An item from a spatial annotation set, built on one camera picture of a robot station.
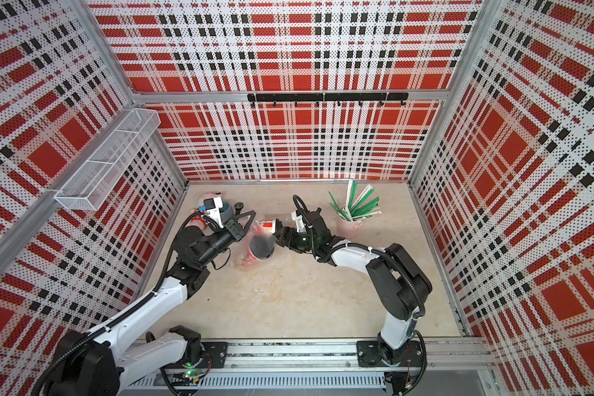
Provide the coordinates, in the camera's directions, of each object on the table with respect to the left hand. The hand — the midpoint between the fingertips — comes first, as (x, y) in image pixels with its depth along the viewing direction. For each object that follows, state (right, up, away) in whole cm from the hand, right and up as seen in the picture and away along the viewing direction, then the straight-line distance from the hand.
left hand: (259, 213), depth 73 cm
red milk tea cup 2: (+1, -4, +2) cm, 5 cm away
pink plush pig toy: (-29, +7, +35) cm, 46 cm away
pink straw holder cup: (+31, -7, +23) cm, 39 cm away
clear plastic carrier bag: (-7, -16, +7) cm, 19 cm away
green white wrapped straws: (+34, +1, +22) cm, 41 cm away
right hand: (+4, -10, +12) cm, 16 cm away
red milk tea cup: (0, -10, +3) cm, 11 cm away
